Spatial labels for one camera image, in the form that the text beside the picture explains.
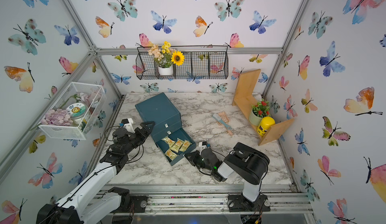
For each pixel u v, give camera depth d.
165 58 0.86
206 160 0.70
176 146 0.91
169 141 0.93
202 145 0.85
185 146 0.91
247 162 0.49
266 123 0.84
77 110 0.65
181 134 0.97
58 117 0.60
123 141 0.61
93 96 0.79
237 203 0.73
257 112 0.87
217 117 1.03
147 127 0.72
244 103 1.08
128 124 0.74
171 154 0.89
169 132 0.87
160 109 0.84
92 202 0.48
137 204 0.73
